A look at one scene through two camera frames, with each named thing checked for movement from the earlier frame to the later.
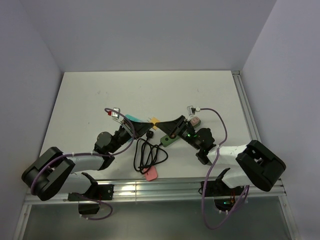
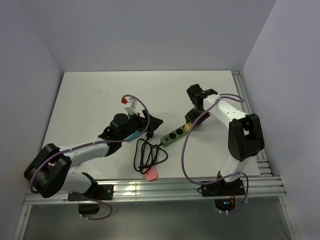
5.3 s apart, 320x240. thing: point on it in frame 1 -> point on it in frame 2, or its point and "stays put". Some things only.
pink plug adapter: [151, 174] stays put
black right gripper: [170, 127] -> [189, 117]
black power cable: [147, 154] stays put
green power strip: [167, 140] stays put
